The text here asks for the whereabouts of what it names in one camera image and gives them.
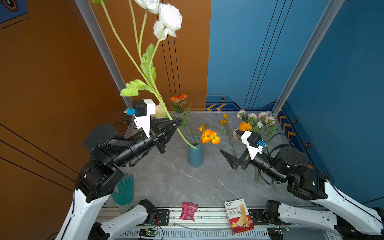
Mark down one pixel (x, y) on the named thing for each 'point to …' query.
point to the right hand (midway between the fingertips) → (227, 139)
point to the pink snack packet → (188, 209)
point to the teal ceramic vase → (195, 156)
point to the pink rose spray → (263, 120)
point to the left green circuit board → (147, 232)
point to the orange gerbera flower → (177, 106)
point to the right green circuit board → (280, 231)
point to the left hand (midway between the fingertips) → (182, 118)
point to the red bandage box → (239, 219)
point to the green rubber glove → (126, 187)
